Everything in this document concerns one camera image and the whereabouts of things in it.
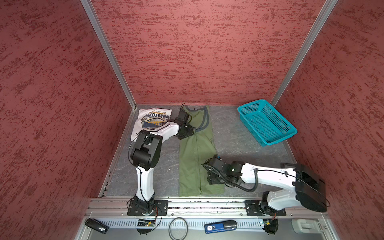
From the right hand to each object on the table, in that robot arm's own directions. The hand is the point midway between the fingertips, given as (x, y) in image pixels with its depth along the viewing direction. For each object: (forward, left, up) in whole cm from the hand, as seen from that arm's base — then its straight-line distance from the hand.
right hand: (213, 183), depth 79 cm
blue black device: (-19, -1, +1) cm, 19 cm away
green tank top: (+21, +10, -2) cm, 23 cm away
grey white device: (-20, -42, -1) cm, 47 cm away
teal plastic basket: (+42, -45, -4) cm, 62 cm away
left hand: (+31, +12, 0) cm, 33 cm away
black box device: (-17, +56, 0) cm, 59 cm away
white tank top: (+45, +37, +1) cm, 58 cm away
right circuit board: (-19, -26, -4) cm, 33 cm away
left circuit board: (-17, +35, -6) cm, 40 cm away
